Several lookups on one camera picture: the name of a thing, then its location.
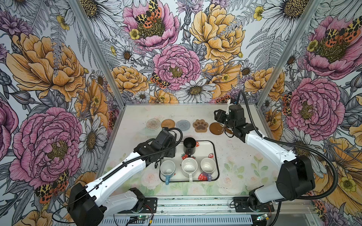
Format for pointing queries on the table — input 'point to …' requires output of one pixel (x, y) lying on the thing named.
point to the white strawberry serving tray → (203, 149)
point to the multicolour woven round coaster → (153, 124)
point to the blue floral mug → (167, 168)
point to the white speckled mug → (189, 167)
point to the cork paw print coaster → (200, 126)
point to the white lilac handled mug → (208, 165)
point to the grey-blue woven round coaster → (183, 125)
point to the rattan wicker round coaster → (168, 123)
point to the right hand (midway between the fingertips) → (217, 116)
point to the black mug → (189, 146)
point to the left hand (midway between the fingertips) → (168, 152)
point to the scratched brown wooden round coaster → (216, 128)
